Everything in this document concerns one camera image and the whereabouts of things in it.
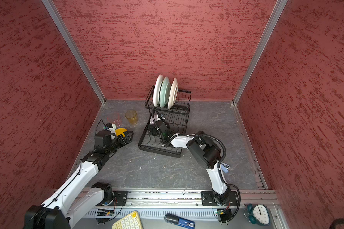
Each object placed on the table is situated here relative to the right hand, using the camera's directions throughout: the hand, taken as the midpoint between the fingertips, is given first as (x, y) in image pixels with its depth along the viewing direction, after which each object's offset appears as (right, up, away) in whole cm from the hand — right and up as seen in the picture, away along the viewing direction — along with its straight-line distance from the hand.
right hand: (154, 127), depth 96 cm
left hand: (-14, -5, -13) cm, 19 cm away
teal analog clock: (+54, -39, -29) cm, 73 cm away
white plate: (+4, +23, -19) cm, 30 cm away
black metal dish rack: (+16, +6, +10) cm, 20 cm away
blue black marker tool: (+14, -40, -32) cm, 53 cm away
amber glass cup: (-19, +8, +8) cm, 22 cm away
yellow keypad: (-6, -42, -30) cm, 52 cm away
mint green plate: (+9, +22, -17) cm, 29 cm away
